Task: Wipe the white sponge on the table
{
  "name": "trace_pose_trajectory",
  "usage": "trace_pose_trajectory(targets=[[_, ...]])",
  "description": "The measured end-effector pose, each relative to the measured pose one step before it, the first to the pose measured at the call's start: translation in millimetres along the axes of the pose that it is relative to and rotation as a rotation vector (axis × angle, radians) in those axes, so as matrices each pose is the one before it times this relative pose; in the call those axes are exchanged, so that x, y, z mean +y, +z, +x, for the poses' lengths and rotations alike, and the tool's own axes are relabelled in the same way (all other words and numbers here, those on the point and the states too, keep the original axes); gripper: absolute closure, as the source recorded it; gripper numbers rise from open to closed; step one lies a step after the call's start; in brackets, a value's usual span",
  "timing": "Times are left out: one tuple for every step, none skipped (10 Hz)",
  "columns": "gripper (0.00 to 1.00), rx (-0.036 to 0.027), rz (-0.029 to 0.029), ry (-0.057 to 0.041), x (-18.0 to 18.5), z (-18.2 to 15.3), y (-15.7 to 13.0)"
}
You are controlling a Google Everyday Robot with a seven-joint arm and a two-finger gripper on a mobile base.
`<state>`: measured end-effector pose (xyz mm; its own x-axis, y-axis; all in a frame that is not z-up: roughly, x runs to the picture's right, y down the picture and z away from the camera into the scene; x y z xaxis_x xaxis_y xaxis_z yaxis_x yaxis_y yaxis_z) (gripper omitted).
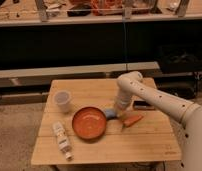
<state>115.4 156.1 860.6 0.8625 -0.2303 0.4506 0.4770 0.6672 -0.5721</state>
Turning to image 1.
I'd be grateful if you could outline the white plastic bottle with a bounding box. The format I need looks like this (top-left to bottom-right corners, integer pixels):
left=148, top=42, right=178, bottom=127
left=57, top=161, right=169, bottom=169
left=52, top=122, right=72, bottom=161

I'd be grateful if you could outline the black bin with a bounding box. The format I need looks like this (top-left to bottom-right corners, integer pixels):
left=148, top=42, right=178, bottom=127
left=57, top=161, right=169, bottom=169
left=157, top=44, right=202, bottom=73

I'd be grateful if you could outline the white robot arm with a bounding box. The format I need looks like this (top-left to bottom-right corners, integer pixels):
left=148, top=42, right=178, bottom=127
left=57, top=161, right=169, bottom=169
left=114, top=71, right=202, bottom=171

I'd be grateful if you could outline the long workbench shelf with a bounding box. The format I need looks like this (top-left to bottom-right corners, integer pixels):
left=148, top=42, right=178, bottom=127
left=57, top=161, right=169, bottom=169
left=0, top=0, right=202, bottom=27

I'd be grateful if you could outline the orange bowl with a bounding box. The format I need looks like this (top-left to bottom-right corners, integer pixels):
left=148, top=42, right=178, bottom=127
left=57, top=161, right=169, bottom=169
left=72, top=107, right=107, bottom=140

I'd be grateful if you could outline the orange toy carrot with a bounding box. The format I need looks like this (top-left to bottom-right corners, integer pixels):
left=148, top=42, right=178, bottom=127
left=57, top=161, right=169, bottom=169
left=120, top=115, right=143, bottom=129

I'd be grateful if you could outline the wooden table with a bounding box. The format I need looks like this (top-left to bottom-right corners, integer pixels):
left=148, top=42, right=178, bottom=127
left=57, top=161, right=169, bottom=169
left=31, top=79, right=181, bottom=165

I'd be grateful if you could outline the translucent plastic cup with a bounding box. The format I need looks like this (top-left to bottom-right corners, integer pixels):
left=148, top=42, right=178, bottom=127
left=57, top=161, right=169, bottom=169
left=53, top=90, right=71, bottom=113

